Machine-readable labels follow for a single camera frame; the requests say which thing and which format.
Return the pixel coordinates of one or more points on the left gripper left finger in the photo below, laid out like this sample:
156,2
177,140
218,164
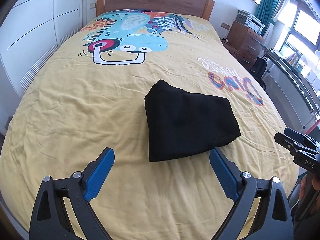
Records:
96,173

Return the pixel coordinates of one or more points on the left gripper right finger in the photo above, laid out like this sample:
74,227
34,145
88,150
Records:
227,173

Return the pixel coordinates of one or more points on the black pants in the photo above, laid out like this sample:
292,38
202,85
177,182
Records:
182,124

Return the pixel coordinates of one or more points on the person's dark sleeve forearm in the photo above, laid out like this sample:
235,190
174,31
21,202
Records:
306,224

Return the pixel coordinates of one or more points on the person's right hand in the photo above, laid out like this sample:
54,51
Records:
303,188

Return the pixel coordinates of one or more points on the glass desk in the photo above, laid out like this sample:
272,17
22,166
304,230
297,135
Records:
292,94

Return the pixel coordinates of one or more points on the yellow dinosaur bed cover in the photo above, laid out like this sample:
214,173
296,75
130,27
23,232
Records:
90,95

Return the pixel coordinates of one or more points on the black bag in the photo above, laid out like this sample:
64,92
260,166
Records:
259,67

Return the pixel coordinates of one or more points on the wooden drawer chest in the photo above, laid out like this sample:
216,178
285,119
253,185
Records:
244,44

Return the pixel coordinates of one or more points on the white printer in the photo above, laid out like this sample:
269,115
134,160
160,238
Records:
250,21

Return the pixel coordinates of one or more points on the teal curtain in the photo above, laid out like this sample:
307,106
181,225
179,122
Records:
265,11

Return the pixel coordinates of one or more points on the wooden headboard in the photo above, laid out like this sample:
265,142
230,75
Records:
199,8

